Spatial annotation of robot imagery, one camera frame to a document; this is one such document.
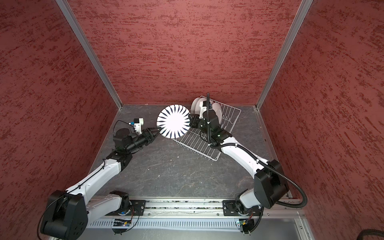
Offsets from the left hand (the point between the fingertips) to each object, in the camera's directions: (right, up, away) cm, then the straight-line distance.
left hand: (161, 132), depth 78 cm
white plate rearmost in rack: (+16, +16, +21) cm, 31 cm away
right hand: (+14, +8, +1) cm, 16 cm away
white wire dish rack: (+18, -6, +22) cm, 29 cm away
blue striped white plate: (+6, +6, +2) cm, 8 cm away
